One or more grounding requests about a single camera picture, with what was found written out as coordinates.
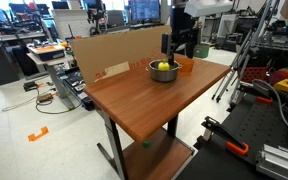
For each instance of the wooden table with metal legs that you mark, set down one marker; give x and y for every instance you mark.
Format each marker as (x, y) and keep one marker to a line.
(140, 103)

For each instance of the brown small floor box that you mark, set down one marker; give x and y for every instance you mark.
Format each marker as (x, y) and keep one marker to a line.
(45, 98)

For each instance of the black power adapter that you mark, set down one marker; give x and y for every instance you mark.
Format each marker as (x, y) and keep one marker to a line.
(30, 86)

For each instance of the grey laptop screen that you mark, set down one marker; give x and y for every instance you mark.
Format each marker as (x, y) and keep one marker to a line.
(115, 18)

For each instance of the red plastic basket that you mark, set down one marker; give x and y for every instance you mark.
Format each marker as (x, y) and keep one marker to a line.
(254, 74)

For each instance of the computer monitor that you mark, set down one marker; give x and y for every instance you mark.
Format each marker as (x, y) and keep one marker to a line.
(145, 10)

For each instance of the green bin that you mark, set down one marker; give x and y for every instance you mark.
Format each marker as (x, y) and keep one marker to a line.
(202, 51)

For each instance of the black table control box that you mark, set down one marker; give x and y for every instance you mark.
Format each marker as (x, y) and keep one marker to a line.
(88, 103)

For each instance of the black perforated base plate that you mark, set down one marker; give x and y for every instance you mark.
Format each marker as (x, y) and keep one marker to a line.
(250, 128)

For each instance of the small grey side table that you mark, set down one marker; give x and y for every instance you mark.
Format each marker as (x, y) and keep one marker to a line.
(59, 85)

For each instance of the brown cardboard board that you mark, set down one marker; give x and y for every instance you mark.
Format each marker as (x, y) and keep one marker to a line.
(117, 50)

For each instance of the yellow bell pepper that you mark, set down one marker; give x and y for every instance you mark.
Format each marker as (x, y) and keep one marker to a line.
(164, 66)

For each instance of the white pegboard panel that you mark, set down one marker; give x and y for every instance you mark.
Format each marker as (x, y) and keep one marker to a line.
(70, 23)

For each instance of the silver metal pot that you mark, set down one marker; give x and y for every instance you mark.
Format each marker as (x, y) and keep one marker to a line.
(164, 76)

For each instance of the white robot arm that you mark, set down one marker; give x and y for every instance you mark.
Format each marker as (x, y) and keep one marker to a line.
(210, 7)

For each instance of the grey metal tripod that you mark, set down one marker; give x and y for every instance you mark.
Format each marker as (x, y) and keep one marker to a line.
(247, 50)

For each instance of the white box with orange lid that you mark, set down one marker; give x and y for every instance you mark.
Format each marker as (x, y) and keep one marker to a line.
(47, 53)

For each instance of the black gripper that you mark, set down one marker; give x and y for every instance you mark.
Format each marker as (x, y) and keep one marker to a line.
(184, 36)

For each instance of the small green cube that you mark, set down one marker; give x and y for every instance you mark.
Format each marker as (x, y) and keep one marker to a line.
(146, 144)

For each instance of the aluminium extrusion profile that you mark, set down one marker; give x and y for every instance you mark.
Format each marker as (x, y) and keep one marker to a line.
(277, 163)

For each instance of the orange translucent cup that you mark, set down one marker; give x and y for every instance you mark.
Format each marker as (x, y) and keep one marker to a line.
(186, 66)

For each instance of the black camera rig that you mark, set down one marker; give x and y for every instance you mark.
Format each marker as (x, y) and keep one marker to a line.
(96, 16)

